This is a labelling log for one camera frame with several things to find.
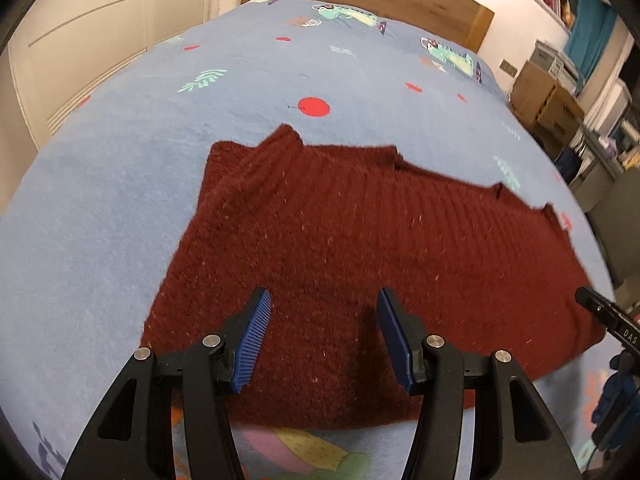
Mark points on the teal curtain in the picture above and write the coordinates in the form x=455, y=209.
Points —
x=592, y=30

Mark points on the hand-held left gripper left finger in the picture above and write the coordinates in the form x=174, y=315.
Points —
x=252, y=341

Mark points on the grey wall switch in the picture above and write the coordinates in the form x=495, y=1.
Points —
x=508, y=68

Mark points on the dark red knit sweater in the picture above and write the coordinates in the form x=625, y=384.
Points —
x=360, y=270

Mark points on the white wardrobe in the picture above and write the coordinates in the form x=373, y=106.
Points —
x=100, y=25

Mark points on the grey printer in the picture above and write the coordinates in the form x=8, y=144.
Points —
x=555, y=62

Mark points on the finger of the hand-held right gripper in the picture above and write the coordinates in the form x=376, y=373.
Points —
x=592, y=301

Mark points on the blue printed blanket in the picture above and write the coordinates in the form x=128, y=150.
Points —
x=125, y=200

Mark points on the wooden nightstand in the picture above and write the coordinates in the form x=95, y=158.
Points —
x=542, y=100

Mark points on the dark blue bag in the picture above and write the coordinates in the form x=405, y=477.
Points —
x=567, y=165

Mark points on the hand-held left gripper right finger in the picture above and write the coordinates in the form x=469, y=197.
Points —
x=395, y=346

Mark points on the grey-green chair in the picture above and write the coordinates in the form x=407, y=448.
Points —
x=617, y=225

